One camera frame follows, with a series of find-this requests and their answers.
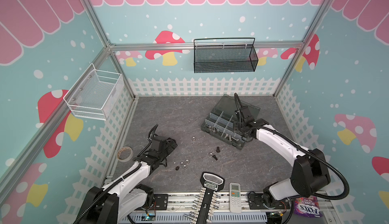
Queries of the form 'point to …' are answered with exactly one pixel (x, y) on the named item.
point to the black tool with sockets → (208, 200)
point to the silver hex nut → (193, 138)
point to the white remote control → (235, 192)
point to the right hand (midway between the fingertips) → (237, 125)
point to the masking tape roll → (124, 154)
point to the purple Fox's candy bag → (307, 207)
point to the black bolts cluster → (218, 151)
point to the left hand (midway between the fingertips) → (172, 147)
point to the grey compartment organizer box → (223, 125)
